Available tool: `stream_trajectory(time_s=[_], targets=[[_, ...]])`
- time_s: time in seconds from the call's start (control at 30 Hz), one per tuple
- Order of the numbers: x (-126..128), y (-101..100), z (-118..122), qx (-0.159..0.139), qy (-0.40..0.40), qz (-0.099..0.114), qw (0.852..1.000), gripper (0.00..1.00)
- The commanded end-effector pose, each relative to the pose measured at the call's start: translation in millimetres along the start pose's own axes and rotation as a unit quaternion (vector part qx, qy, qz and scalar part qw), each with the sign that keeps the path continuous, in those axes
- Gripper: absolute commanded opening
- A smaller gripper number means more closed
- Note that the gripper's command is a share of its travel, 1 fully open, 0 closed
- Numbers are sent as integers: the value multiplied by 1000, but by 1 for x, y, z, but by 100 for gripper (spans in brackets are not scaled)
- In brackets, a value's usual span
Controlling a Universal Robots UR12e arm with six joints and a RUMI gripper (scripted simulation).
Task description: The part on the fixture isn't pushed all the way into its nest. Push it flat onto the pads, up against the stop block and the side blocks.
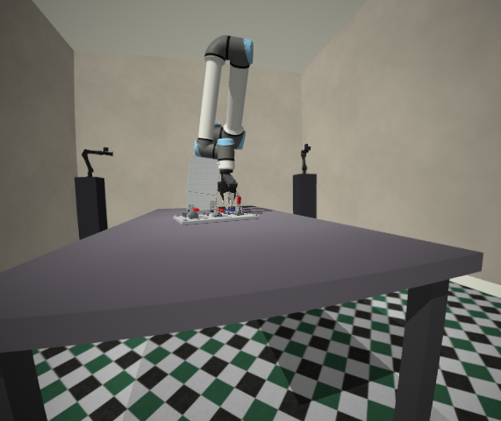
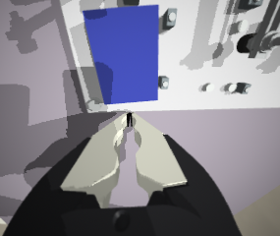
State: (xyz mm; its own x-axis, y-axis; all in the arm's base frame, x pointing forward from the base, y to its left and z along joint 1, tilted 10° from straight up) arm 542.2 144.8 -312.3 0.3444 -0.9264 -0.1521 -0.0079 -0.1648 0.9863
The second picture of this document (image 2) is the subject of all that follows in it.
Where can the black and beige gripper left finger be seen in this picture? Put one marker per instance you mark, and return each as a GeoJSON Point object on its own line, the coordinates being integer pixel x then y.
{"type": "Point", "coordinates": [90, 168]}

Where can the blue flat plate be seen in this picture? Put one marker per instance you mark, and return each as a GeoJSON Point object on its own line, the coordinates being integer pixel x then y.
{"type": "Point", "coordinates": [124, 46]}

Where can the toggle clamp with red handle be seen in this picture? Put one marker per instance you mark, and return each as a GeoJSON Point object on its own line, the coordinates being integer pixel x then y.
{"type": "Point", "coordinates": [267, 38]}

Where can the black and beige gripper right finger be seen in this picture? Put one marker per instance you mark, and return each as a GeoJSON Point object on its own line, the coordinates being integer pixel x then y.
{"type": "Point", "coordinates": [163, 165]}

